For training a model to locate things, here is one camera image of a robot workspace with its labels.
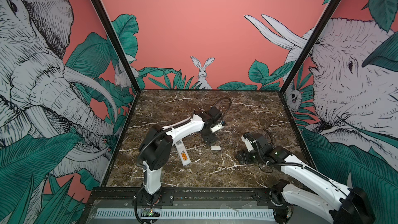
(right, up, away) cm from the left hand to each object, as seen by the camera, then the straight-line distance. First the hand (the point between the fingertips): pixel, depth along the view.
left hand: (208, 133), depth 88 cm
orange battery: (-14, -13, -2) cm, 19 cm away
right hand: (+17, -10, -7) cm, 21 cm away
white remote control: (-16, -10, +2) cm, 19 cm away
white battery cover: (+4, -10, +3) cm, 11 cm away
